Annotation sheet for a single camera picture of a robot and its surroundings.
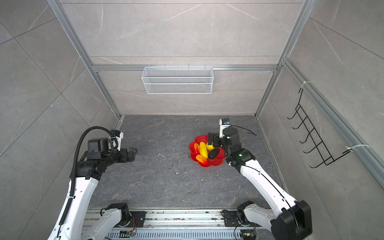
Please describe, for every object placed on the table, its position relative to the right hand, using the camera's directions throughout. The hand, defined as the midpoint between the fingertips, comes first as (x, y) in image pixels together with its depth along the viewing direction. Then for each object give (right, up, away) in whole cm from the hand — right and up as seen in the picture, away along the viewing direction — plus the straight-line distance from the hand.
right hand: (214, 131), depth 80 cm
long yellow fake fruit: (-5, -12, +15) cm, 20 cm away
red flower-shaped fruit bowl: (+3, -20, +15) cm, 25 cm away
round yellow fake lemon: (-1, -10, +15) cm, 19 cm away
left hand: (-45, -8, -6) cm, 46 cm away
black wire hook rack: (+45, -7, -15) cm, 48 cm away
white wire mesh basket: (-23, +35, +21) cm, 47 cm away
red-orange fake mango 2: (-6, -17, +10) cm, 21 cm away
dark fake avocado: (+1, -15, +13) cm, 20 cm away
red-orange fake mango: (-10, -11, +15) cm, 21 cm away
